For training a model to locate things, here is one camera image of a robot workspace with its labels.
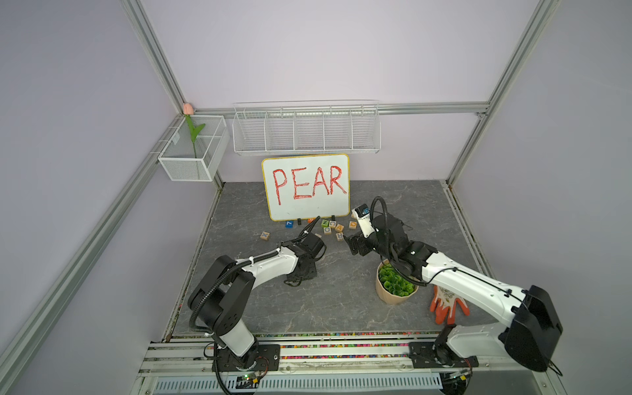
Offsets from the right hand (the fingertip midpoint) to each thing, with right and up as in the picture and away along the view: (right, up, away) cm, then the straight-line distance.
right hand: (354, 228), depth 80 cm
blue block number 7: (-25, -1, +25) cm, 36 cm away
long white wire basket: (-17, +40, +18) cm, 47 cm away
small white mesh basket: (-57, +28, +9) cm, 64 cm away
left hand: (-17, -18, +9) cm, 27 cm away
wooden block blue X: (-35, -5, +22) cm, 41 cm away
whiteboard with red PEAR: (-17, +15, +19) cm, 30 cm away
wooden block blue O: (-9, -3, +22) cm, 24 cm away
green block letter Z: (-10, 0, +25) cm, 26 cm away
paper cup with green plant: (+11, -18, -5) cm, 22 cm away
